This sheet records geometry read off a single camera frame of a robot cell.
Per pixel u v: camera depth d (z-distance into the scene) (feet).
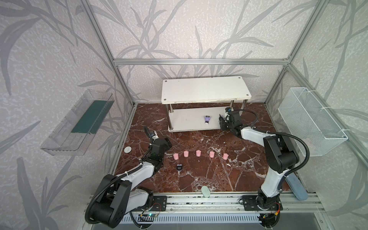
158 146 2.18
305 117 2.17
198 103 3.96
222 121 3.12
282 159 1.63
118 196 1.38
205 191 2.49
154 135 2.54
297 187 2.51
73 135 2.08
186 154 2.98
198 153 2.98
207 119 3.25
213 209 2.42
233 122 2.53
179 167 2.71
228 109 2.89
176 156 2.92
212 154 2.97
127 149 3.07
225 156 2.92
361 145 1.80
